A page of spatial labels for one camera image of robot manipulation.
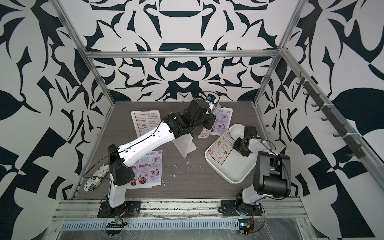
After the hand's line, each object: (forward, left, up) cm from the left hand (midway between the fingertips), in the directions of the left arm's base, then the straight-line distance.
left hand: (212, 111), depth 73 cm
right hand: (-3, -18, -29) cm, 34 cm away
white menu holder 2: (+6, -6, -30) cm, 31 cm away
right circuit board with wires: (-43, -14, -32) cm, 56 cm away
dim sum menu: (-6, -7, -31) cm, 32 cm away
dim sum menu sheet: (+9, +37, -18) cm, 42 cm away
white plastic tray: (-17, -14, -31) cm, 38 cm away
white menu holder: (+8, +44, -19) cm, 48 cm away
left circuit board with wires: (-41, +48, -35) cm, 72 cm away
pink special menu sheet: (-15, +36, -32) cm, 50 cm away
